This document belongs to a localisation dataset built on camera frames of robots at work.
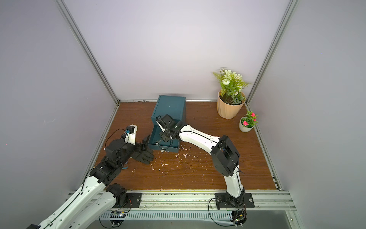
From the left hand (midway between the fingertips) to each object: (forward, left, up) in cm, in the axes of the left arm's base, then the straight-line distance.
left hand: (143, 133), depth 75 cm
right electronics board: (-34, -51, -24) cm, 66 cm away
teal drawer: (+2, -4, -15) cm, 16 cm away
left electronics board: (-35, +12, -26) cm, 46 cm away
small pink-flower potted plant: (+15, -63, -10) cm, 65 cm away
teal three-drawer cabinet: (+20, -15, 0) cm, 25 cm away
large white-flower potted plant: (+35, -55, -4) cm, 66 cm away
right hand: (+9, -10, -8) cm, 16 cm away
